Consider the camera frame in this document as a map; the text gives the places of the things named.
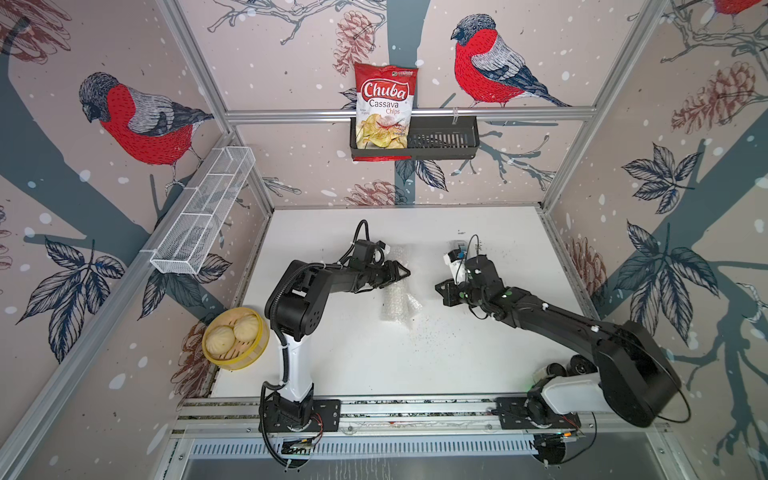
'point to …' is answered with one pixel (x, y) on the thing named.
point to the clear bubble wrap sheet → (399, 306)
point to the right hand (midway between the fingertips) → (435, 285)
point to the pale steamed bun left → (219, 341)
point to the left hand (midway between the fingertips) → (410, 270)
